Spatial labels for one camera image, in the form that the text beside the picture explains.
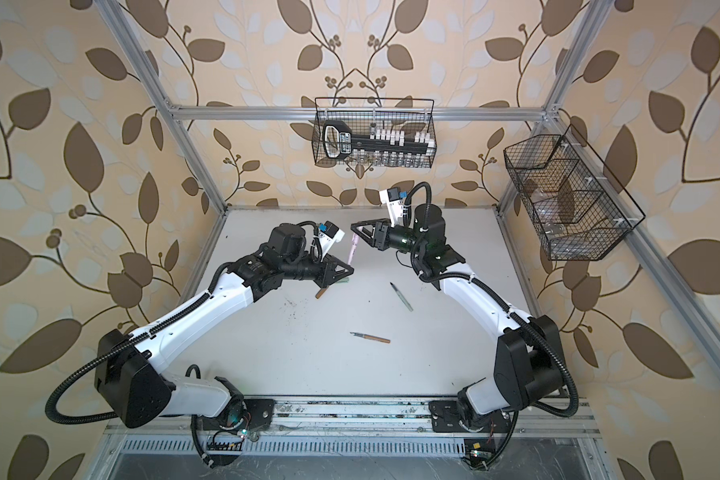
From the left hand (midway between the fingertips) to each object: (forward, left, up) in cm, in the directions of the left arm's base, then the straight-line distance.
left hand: (353, 267), depth 73 cm
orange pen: (-8, -2, -25) cm, 26 cm away
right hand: (+7, 0, +7) cm, 10 cm away
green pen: (+6, -14, -25) cm, 30 cm away
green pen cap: (-2, +2, -2) cm, 4 cm away
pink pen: (+5, 0, +5) cm, 7 cm away
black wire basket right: (+13, -56, +9) cm, 58 cm away
